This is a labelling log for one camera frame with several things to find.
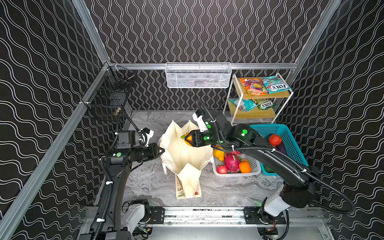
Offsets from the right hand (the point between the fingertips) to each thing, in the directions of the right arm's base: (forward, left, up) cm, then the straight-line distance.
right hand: (188, 137), depth 65 cm
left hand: (-2, +11, -8) cm, 14 cm away
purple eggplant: (+14, -57, -31) cm, 66 cm away
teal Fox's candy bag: (+34, -46, +3) cm, 57 cm away
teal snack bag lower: (+37, -36, -15) cm, 54 cm away
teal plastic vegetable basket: (+25, -60, -31) cm, 72 cm away
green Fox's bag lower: (+39, -47, -16) cm, 63 cm away
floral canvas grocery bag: (-10, +1, -5) cm, 11 cm away
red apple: (-2, -17, -28) cm, 33 cm away
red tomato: (+17, -52, -27) cm, 61 cm away
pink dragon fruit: (+1, -23, -25) cm, 34 cm away
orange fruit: (-2, -29, -23) cm, 37 cm away
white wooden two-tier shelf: (+33, -26, -1) cm, 42 cm away
